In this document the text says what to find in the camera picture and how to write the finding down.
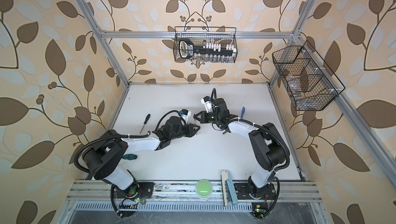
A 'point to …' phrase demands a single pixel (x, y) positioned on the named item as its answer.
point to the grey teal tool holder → (226, 180)
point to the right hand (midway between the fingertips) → (194, 117)
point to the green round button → (203, 189)
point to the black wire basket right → (310, 83)
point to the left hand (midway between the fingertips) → (201, 126)
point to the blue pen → (243, 112)
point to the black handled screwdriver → (145, 121)
